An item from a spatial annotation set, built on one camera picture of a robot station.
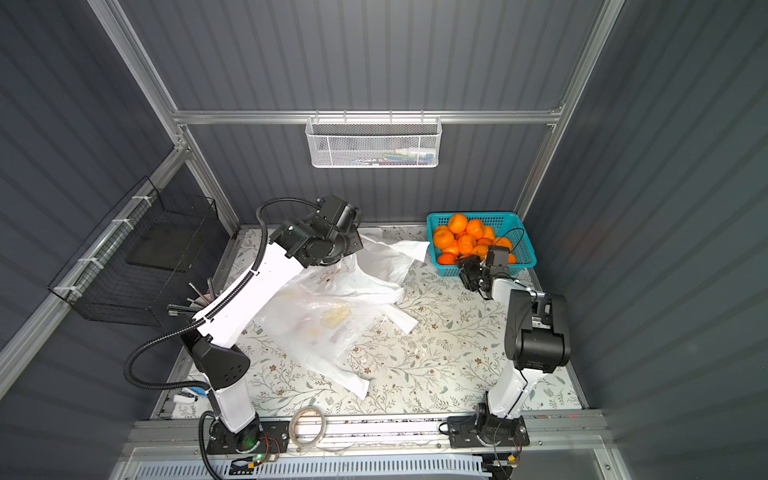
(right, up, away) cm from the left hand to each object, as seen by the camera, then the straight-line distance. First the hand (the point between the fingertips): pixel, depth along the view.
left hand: (359, 243), depth 75 cm
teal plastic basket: (+51, +8, +37) cm, 64 cm away
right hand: (+31, -6, +23) cm, 39 cm away
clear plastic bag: (-16, -26, +19) cm, 36 cm away
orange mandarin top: (+32, +8, +31) cm, 46 cm away
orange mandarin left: (+27, +3, +30) cm, 40 cm away
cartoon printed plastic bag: (+3, -7, -3) cm, 8 cm away
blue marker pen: (-44, -40, +5) cm, 59 cm away
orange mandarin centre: (+34, +1, +29) cm, 45 cm away
